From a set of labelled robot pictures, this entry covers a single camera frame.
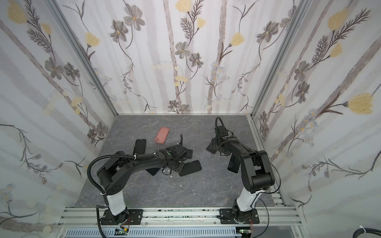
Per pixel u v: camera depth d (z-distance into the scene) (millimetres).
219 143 701
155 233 702
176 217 750
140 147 1022
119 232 727
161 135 1084
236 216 662
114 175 476
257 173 478
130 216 731
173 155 705
